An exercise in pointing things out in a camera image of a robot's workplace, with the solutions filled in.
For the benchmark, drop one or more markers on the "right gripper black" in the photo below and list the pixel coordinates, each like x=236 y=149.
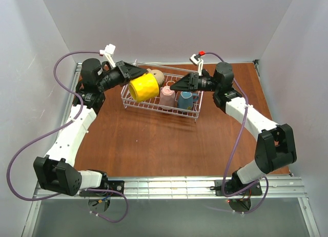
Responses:
x=193 y=81

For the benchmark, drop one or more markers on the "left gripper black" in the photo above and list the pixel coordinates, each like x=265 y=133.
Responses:
x=123 y=71

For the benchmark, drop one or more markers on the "dark brown glazed mug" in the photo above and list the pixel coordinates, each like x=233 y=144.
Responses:
x=170 y=83

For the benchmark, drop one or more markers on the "blue floral mug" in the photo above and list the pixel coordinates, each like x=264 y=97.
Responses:
x=186 y=100

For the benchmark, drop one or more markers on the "yellow enamel mug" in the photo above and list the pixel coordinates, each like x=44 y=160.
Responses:
x=143 y=88

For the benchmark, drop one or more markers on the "white mug pink handle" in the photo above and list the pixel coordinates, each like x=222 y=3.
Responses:
x=167 y=98

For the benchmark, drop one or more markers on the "beige round mug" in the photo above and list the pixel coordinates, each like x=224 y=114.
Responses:
x=159 y=76

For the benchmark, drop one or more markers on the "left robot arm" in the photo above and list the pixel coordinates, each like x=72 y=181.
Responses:
x=55 y=171

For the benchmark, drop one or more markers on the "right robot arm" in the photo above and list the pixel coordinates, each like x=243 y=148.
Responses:
x=275 y=146

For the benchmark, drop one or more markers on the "white wire dish rack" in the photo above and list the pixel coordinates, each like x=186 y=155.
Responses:
x=171 y=73

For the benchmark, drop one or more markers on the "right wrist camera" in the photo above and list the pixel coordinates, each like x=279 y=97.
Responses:
x=198 y=61

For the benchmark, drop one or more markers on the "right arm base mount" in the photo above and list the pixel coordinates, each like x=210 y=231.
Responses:
x=243 y=201

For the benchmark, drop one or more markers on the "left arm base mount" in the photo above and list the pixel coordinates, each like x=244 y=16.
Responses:
x=100 y=201

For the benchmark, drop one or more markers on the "aluminium front rail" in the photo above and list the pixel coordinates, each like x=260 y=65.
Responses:
x=195 y=187

